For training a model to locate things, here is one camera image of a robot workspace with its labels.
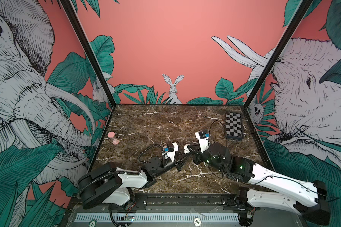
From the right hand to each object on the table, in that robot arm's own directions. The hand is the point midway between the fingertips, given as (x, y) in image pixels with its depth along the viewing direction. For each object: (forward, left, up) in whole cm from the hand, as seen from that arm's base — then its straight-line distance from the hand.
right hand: (187, 147), depth 66 cm
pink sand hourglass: (+17, +48, -25) cm, 56 cm away
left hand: (0, -2, -4) cm, 5 cm away
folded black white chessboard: (+30, -38, -25) cm, 55 cm away
